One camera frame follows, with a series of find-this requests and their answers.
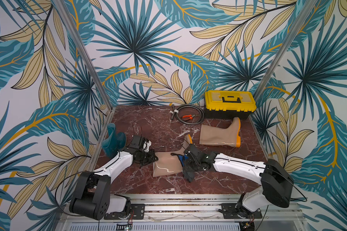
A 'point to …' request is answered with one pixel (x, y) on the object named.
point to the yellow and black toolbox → (225, 104)
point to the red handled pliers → (187, 117)
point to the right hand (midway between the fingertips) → (185, 166)
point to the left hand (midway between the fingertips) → (157, 160)
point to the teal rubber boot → (114, 142)
